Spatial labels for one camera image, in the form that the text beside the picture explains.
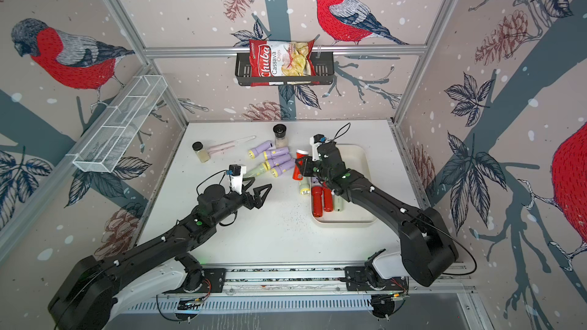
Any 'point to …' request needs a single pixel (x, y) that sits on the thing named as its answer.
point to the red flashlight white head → (297, 173)
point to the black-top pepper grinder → (281, 141)
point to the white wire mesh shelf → (115, 134)
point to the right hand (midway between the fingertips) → (299, 160)
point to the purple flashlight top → (259, 149)
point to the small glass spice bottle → (202, 153)
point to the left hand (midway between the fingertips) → (266, 179)
